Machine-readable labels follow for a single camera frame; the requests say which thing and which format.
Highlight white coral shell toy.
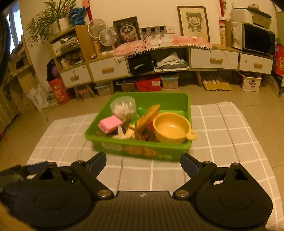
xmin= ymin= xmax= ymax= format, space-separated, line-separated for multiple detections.
xmin=112 ymin=126 xmax=131 ymax=139

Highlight pink block toy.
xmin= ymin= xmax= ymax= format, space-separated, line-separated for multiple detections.
xmin=98 ymin=115 xmax=123 ymax=134

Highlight yellow toy pot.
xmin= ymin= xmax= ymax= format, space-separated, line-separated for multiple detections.
xmin=153 ymin=113 xmax=197 ymax=143

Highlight yellow corn toy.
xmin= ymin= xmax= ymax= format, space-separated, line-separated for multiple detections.
xmin=125 ymin=124 xmax=136 ymax=139

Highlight grey checked table cloth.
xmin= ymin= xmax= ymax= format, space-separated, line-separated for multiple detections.
xmin=28 ymin=102 xmax=283 ymax=230

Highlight green plastic storage bin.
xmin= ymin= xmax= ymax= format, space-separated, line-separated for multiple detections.
xmin=84 ymin=92 xmax=193 ymax=161

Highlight clear cotton swab jar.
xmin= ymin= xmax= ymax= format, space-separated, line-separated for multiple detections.
xmin=110 ymin=96 xmax=139 ymax=123

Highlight orange red paper bag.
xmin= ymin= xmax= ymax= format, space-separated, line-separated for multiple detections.
xmin=48 ymin=77 xmax=69 ymax=105

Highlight egg carton tray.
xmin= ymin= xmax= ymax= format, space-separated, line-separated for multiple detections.
xmin=202 ymin=76 xmax=232 ymax=91

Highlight clear plastic storage box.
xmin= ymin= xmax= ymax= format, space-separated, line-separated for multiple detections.
xmin=160 ymin=74 xmax=179 ymax=90

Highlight red storage box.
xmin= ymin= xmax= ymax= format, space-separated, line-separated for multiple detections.
xmin=135 ymin=77 xmax=161 ymax=92

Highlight white printed storage box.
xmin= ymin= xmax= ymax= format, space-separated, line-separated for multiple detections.
xmin=233 ymin=71 xmax=262 ymax=92

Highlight wooden tv cabinet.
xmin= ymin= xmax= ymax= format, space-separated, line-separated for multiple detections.
xmin=49 ymin=25 xmax=273 ymax=88

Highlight black bag in cabinet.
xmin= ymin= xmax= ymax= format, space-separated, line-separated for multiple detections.
xmin=128 ymin=53 xmax=156 ymax=76

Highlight pink patterned cabinet cloth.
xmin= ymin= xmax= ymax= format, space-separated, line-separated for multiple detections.
xmin=113 ymin=34 xmax=212 ymax=63

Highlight red gift box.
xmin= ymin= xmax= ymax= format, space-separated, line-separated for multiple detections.
xmin=272 ymin=43 xmax=284 ymax=76

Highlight white desk fan right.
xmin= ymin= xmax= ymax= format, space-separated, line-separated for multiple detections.
xmin=99 ymin=28 xmax=118 ymax=50

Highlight white desk fan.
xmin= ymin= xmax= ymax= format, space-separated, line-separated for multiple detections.
xmin=99 ymin=28 xmax=118 ymax=50
xmin=88 ymin=18 xmax=107 ymax=39

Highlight black microwave oven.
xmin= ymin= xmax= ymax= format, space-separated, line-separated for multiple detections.
xmin=231 ymin=22 xmax=276 ymax=55

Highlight white desk fan left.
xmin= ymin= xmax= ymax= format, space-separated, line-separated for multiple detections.
xmin=88 ymin=18 xmax=107 ymax=39

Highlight framed cat picture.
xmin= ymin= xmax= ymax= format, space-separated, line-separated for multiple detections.
xmin=113 ymin=16 xmax=141 ymax=45

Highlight framed cartoon girl picture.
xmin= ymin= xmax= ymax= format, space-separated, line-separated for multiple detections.
xmin=177 ymin=6 xmax=210 ymax=42

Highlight blue stitch plush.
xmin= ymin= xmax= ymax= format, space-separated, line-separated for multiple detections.
xmin=69 ymin=7 xmax=87 ymax=26

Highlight potted green plant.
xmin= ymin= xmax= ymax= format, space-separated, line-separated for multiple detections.
xmin=26 ymin=0 xmax=77 ymax=46

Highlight white printer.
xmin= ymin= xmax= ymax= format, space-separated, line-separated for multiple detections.
xmin=230 ymin=7 xmax=272 ymax=30

